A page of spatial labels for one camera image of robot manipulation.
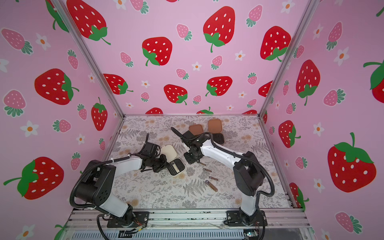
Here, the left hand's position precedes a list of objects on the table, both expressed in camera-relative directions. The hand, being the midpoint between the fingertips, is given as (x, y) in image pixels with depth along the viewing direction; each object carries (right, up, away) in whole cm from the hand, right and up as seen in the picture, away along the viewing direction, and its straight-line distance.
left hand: (172, 164), depth 92 cm
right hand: (+11, +4, -6) cm, 13 cm away
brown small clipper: (+22, -3, -1) cm, 22 cm away
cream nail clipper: (+2, -1, -1) cm, 3 cm away
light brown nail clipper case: (+15, +22, +21) cm, 34 cm away
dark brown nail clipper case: (+30, +23, +22) cm, 44 cm away
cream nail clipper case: (+3, -1, 0) cm, 3 cm away
